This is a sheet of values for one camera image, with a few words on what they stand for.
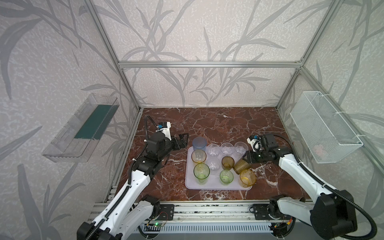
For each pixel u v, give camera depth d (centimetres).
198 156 85
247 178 83
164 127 65
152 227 72
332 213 39
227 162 89
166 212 73
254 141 77
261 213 74
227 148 92
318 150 74
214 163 84
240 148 93
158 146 55
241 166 83
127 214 49
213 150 92
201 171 78
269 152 62
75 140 64
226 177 85
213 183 83
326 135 63
